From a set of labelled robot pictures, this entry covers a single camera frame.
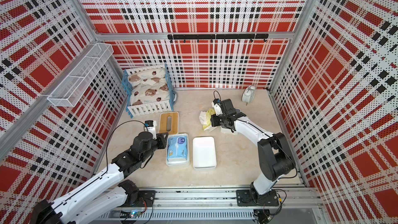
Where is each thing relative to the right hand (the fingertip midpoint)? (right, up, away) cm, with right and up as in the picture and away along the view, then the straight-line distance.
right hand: (213, 118), depth 90 cm
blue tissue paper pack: (-21, -16, -4) cm, 26 cm away
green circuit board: (-36, -41, -21) cm, 59 cm away
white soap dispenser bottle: (+25, +16, +14) cm, 32 cm away
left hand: (-24, -7, -9) cm, 27 cm away
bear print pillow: (-47, +21, +21) cm, 56 cm away
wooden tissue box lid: (-32, -3, +6) cm, 32 cm away
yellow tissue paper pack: (-5, 0, +4) cm, 6 cm away
